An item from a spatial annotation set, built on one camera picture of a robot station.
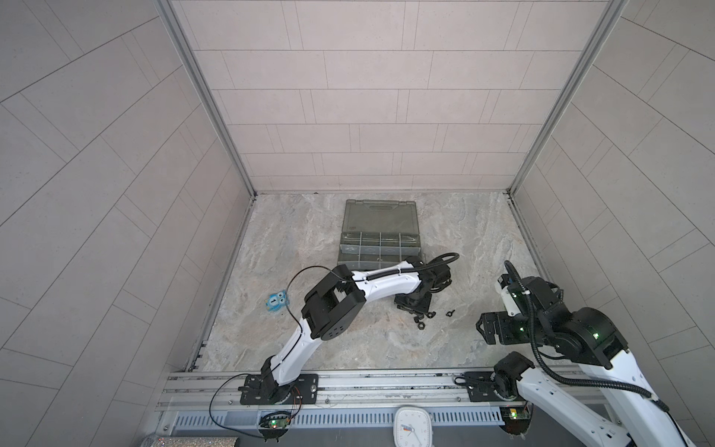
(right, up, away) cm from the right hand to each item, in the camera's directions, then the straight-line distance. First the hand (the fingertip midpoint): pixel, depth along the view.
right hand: (490, 325), depth 68 cm
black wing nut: (-11, -3, +15) cm, 19 cm away
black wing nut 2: (-5, -3, +17) cm, 18 cm away
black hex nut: (-14, -6, +14) cm, 21 cm away
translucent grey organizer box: (-27, +20, +31) cm, 46 cm away
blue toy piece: (-58, 0, +17) cm, 61 cm away
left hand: (-14, -4, +19) cm, 24 cm away
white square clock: (-20, -22, -4) cm, 30 cm away
